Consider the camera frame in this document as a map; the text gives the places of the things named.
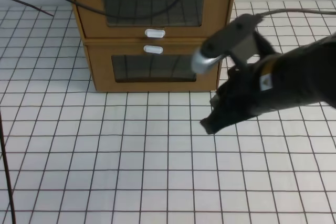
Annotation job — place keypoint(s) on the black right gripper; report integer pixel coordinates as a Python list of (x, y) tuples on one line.
[(233, 99)]

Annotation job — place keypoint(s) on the brown cardboard drawer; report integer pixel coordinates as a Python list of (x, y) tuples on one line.
[(130, 18), (123, 66)]

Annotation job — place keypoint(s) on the white drawer handle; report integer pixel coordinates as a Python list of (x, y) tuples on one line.
[(155, 33), (153, 49)]

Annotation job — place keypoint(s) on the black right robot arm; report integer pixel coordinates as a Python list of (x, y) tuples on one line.
[(276, 81)]

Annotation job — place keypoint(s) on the brown cardboard shoebox shell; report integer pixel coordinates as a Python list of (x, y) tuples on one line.
[(145, 39)]

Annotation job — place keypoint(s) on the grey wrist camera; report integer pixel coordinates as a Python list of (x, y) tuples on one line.
[(239, 40)]

